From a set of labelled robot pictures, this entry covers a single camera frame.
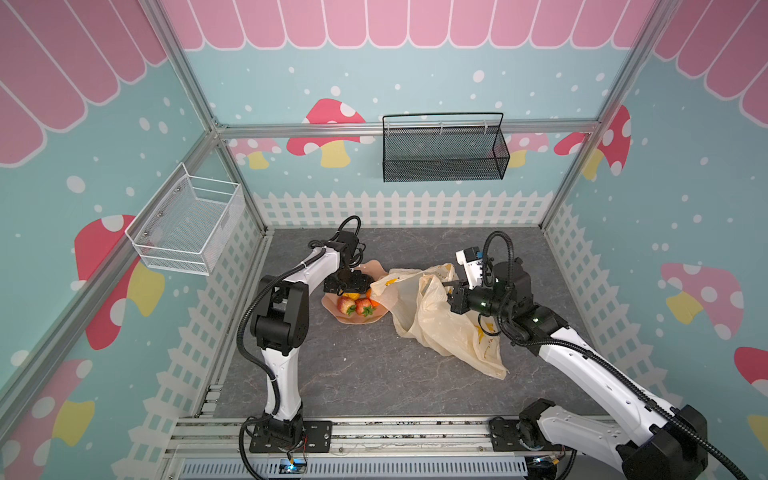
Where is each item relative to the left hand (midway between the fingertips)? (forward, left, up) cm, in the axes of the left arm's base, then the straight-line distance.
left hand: (350, 294), depth 97 cm
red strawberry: (-5, -5, +2) cm, 8 cm away
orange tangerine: (-4, -8, +2) cm, 9 cm away
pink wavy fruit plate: (-3, +6, +1) cm, 7 cm away
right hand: (-11, -25, +22) cm, 35 cm away
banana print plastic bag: (-16, -21, +21) cm, 34 cm away
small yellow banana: (-1, -1, +1) cm, 2 cm away
